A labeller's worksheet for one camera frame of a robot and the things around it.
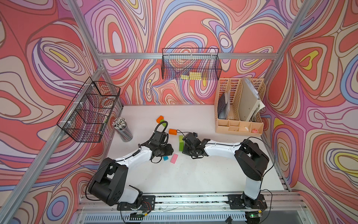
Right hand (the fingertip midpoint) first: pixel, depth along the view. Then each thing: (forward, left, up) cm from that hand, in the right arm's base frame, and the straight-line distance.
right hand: (185, 154), depth 91 cm
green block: (+28, +17, +2) cm, 33 cm away
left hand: (+1, +8, +4) cm, 9 cm away
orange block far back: (+28, +20, +2) cm, 35 cm away
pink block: (-3, +8, 0) cm, 8 cm away
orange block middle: (+17, +9, +2) cm, 20 cm away
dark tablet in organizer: (+30, -29, +14) cm, 44 cm away
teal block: (-3, +13, 0) cm, 14 cm away
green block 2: (+2, +3, +7) cm, 8 cm away
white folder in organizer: (+21, -40, +27) cm, 53 cm away
